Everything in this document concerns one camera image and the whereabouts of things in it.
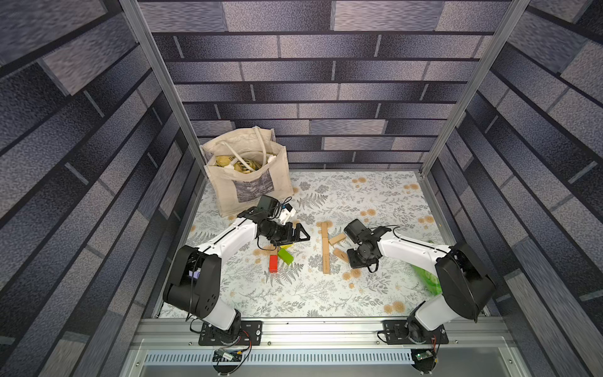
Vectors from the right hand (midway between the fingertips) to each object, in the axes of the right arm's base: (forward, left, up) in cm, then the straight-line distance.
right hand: (353, 261), depth 89 cm
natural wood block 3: (0, +11, 0) cm, 11 cm away
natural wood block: (+12, +11, 0) cm, 17 cm away
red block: (-3, +31, +2) cm, 31 cm away
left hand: (+3, +20, +12) cm, 23 cm away
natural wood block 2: (+5, +11, +1) cm, 12 cm away
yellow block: (+4, +27, +3) cm, 27 cm away
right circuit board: (-29, -20, -4) cm, 36 cm away
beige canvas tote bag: (+28, +43, +25) cm, 57 cm away
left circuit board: (-31, +45, 0) cm, 55 cm away
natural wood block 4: (+9, +6, +1) cm, 11 cm away
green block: (+1, +27, +1) cm, 27 cm away
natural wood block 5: (+2, +5, +1) cm, 5 cm away
